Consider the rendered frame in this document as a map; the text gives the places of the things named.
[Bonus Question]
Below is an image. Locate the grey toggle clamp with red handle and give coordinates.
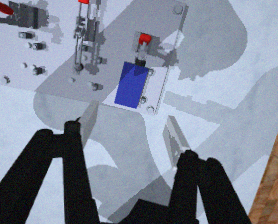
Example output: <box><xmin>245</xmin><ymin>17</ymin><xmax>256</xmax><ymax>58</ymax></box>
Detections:
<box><xmin>0</xmin><ymin>1</ymin><xmax>38</xmax><ymax>29</ymax></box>

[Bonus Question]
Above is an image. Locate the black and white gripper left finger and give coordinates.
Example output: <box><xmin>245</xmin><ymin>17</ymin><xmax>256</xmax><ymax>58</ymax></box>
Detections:
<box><xmin>0</xmin><ymin>100</ymin><xmax>100</xmax><ymax>224</ymax></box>

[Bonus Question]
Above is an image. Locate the blue rectangular plate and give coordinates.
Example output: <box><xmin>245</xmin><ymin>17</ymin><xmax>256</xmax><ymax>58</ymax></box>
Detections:
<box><xmin>114</xmin><ymin>61</ymin><xmax>149</xmax><ymax>109</ymax></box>

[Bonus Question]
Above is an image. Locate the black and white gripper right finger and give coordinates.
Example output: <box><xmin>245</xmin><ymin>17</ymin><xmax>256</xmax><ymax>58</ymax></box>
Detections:
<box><xmin>162</xmin><ymin>115</ymin><xmax>252</xmax><ymax>224</ymax></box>

